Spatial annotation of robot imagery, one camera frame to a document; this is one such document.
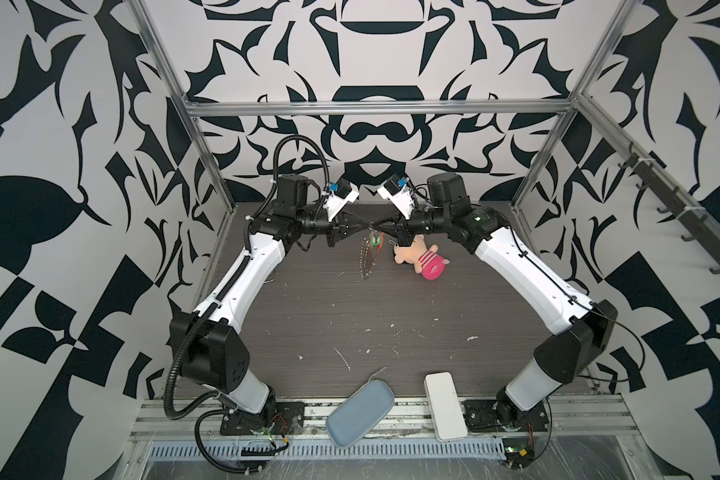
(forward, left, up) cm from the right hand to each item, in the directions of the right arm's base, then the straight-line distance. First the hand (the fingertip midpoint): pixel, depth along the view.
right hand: (376, 221), depth 70 cm
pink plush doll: (+7, -17, -28) cm, 33 cm away
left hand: (+2, +1, 0) cm, 2 cm away
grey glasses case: (-34, +5, -32) cm, 46 cm away
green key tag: (-1, 0, -6) cm, 6 cm away
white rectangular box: (-33, -16, -30) cm, 47 cm away
